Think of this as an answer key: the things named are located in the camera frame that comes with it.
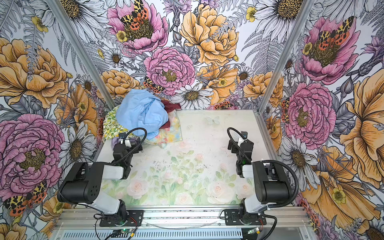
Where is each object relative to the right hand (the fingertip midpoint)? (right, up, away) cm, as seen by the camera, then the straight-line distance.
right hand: (238, 142), depth 94 cm
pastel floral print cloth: (-43, +4, +14) cm, 45 cm away
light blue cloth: (-65, +21, +11) cm, 69 cm away
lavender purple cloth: (-78, 0, +3) cm, 78 cm away
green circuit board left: (-59, -39, -23) cm, 74 cm away
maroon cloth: (-47, +25, +24) cm, 58 cm away
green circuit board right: (+1, -39, -23) cm, 45 cm away
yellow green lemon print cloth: (-82, +8, +8) cm, 83 cm away
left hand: (-66, 0, 0) cm, 66 cm away
